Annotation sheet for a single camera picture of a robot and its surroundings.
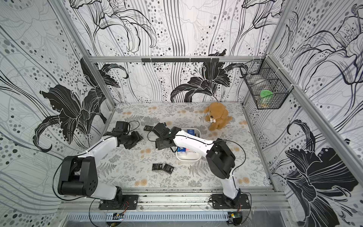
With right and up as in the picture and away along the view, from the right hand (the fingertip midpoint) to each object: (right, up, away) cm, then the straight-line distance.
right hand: (166, 142), depth 88 cm
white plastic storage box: (+15, -9, +1) cm, 17 cm away
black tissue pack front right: (+2, -15, -6) cm, 16 cm away
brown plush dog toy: (+33, +17, +3) cm, 37 cm away
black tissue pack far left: (-15, +7, +14) cm, 22 cm away
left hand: (-16, 0, +3) cm, 17 cm away
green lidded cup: (+58, +26, -8) cm, 64 cm away
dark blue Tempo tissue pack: (+9, -5, -2) cm, 11 cm away
